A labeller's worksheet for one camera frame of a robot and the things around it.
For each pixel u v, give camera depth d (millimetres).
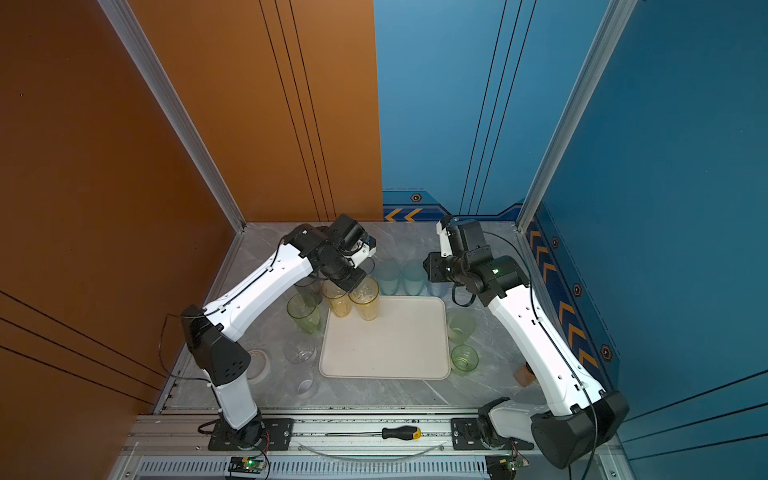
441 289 975
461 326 875
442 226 655
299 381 810
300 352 854
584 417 367
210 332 450
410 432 728
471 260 519
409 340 899
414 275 956
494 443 732
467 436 725
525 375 762
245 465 710
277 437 736
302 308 891
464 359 847
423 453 713
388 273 948
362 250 655
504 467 705
